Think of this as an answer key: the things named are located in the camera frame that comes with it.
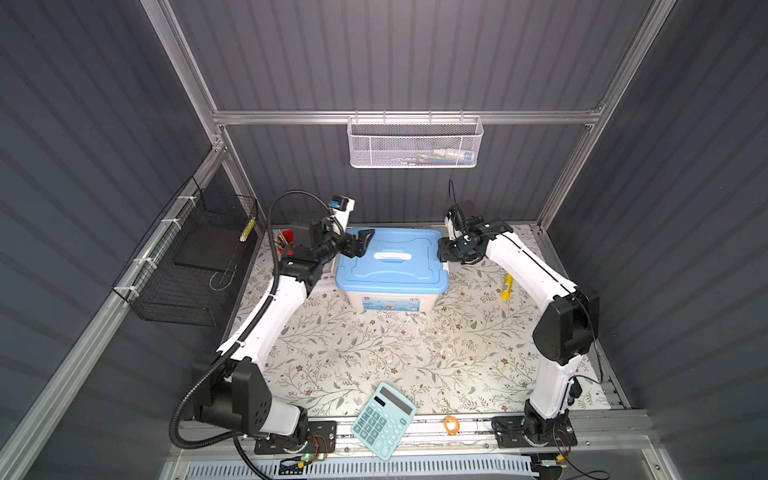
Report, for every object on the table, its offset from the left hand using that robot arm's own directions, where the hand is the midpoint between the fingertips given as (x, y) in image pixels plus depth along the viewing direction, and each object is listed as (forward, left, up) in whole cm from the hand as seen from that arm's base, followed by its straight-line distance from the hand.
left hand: (360, 225), depth 78 cm
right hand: (0, -26, -13) cm, 29 cm away
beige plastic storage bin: (-10, -9, -24) cm, 28 cm away
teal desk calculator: (-41, -4, -29) cm, 51 cm away
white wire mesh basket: (+58, -22, -9) cm, 62 cm away
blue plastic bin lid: (-3, -10, -13) cm, 16 cm away
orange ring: (-43, -22, -32) cm, 57 cm away
